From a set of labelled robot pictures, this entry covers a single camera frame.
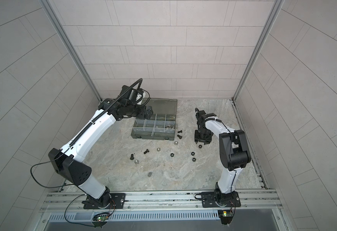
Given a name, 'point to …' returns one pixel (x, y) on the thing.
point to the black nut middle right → (192, 153)
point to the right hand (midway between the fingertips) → (198, 141)
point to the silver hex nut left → (136, 161)
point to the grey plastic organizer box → (162, 124)
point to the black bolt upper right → (181, 131)
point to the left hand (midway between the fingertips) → (150, 109)
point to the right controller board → (226, 216)
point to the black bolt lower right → (180, 136)
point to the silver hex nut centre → (158, 149)
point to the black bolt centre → (146, 151)
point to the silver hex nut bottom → (149, 174)
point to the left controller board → (101, 221)
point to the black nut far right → (200, 146)
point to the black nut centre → (172, 155)
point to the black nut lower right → (194, 159)
